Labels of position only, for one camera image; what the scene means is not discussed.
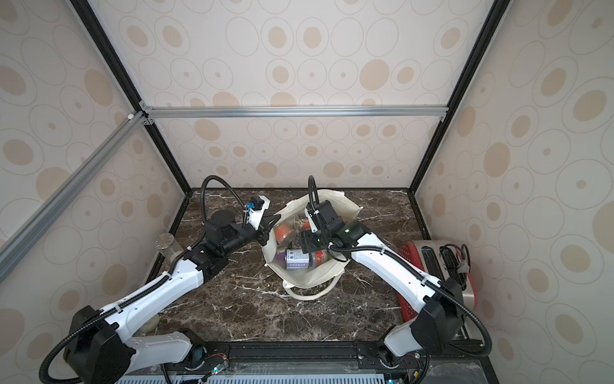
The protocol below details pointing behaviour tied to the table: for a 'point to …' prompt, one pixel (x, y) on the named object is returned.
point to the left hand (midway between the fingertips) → (285, 214)
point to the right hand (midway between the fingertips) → (316, 236)
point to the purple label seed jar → (297, 259)
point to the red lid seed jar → (283, 233)
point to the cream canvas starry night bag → (321, 279)
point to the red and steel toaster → (440, 259)
